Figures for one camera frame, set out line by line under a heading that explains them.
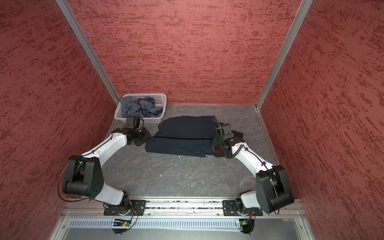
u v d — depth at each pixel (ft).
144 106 3.62
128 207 2.29
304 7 2.33
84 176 1.44
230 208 2.43
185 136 3.50
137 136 2.48
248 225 2.32
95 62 3.03
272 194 1.36
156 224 2.54
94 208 2.49
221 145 2.12
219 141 2.19
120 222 2.38
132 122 2.34
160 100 3.86
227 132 2.24
